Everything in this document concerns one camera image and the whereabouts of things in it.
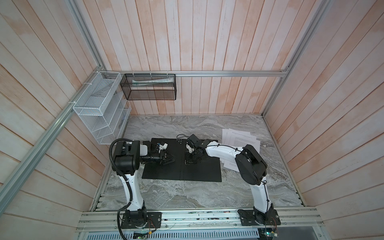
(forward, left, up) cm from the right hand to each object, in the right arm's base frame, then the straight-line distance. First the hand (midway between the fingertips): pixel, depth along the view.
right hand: (185, 162), depth 92 cm
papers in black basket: (+37, +28, +33) cm, 57 cm away
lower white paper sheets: (+28, -30, -3) cm, 41 cm away
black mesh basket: (+46, +27, +24) cm, 59 cm away
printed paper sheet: (+19, -38, -2) cm, 43 cm away
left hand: (+1, +7, +1) cm, 7 cm away
